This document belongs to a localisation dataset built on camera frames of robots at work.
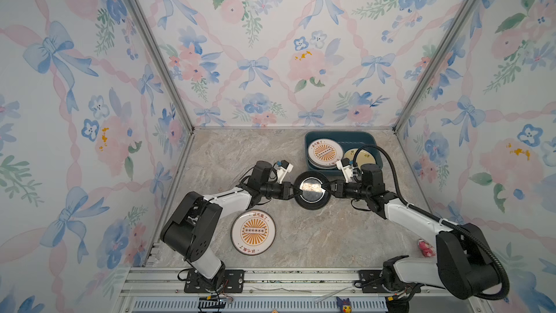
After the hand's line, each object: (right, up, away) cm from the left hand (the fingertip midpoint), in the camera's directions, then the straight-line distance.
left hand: (303, 193), depth 83 cm
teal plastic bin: (+26, +22, +30) cm, 46 cm away
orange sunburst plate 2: (-20, -16, +1) cm, 25 cm away
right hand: (+8, +3, 0) cm, 8 cm away
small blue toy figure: (+11, -32, -15) cm, 37 cm away
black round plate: (+4, -1, 0) cm, 4 cm away
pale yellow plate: (+32, +13, +24) cm, 42 cm away
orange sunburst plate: (+13, +15, +23) cm, 30 cm away
